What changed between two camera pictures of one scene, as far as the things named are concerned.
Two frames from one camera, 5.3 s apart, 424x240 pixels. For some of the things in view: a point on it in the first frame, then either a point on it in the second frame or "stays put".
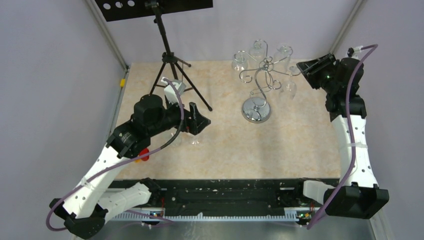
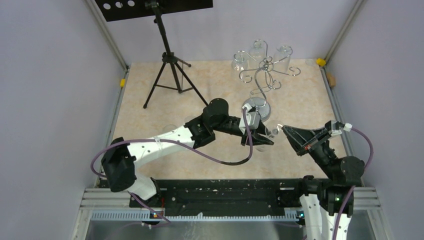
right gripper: (311, 71) to (303, 140)
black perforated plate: (117, 10) stays put
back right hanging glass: (281, 58) stays put
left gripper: (201, 121) to (257, 139)
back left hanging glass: (240, 62) stays put
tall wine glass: (288, 91) to (273, 128)
